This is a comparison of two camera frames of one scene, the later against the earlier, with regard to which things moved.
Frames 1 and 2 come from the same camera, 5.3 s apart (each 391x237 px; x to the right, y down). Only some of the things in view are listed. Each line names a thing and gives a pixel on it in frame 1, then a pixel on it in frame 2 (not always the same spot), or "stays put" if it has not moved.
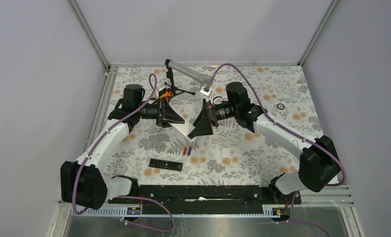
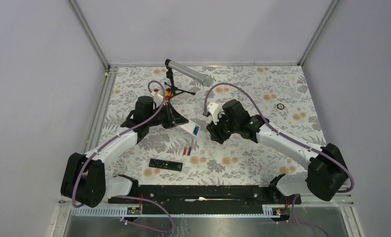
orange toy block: [168, 95] stays put
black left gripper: [168, 115] stays put
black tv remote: [166, 164] stays put
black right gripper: [202, 124] to [214, 130]
